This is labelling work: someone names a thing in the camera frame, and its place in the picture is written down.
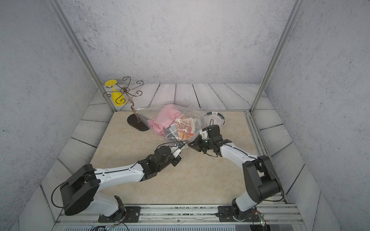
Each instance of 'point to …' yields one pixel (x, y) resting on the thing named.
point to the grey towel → (172, 133)
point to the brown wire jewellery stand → (135, 120)
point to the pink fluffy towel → (164, 118)
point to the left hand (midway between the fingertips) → (183, 149)
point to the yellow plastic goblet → (118, 99)
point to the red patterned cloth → (185, 128)
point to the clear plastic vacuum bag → (175, 122)
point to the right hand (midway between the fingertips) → (190, 144)
